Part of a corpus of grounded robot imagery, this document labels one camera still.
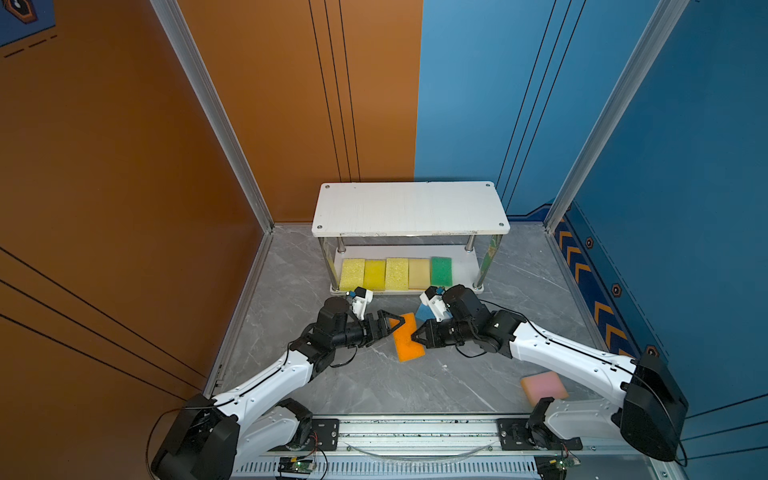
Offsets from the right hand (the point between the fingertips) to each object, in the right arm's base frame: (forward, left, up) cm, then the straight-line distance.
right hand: (410, 339), depth 75 cm
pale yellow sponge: (+25, -4, -7) cm, 27 cm away
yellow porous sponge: (+25, +4, -6) cm, 26 cm away
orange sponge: (-2, +1, 0) cm, 2 cm away
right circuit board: (-25, -34, -17) cm, 45 cm away
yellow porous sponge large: (+25, +18, -6) cm, 31 cm away
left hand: (+4, +3, +1) cm, 5 cm away
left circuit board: (-25, +29, -15) cm, 41 cm away
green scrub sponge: (+26, -11, -6) cm, 29 cm away
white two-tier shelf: (+22, -13, +20) cm, 33 cm away
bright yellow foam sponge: (+25, +11, -6) cm, 28 cm away
